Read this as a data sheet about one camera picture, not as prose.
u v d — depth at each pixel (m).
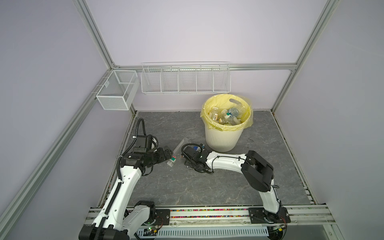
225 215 0.75
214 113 0.92
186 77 0.97
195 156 0.70
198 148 0.86
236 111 0.85
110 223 0.38
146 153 0.58
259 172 0.50
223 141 0.86
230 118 0.91
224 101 0.94
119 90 1.01
